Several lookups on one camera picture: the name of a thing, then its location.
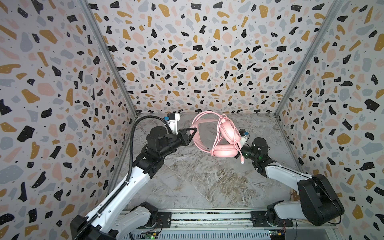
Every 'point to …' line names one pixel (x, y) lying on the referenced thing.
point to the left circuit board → (151, 235)
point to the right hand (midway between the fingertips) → (224, 141)
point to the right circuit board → (277, 234)
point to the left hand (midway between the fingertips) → (197, 127)
